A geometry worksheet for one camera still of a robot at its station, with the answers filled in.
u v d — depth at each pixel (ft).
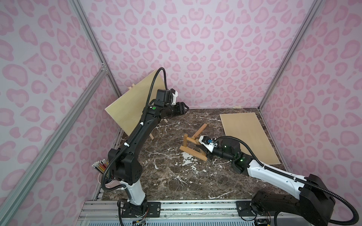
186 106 2.56
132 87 2.78
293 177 1.45
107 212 2.42
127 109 2.57
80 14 2.32
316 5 2.27
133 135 1.61
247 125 3.52
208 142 2.05
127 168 1.48
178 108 2.32
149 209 2.38
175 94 2.45
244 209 2.41
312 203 1.29
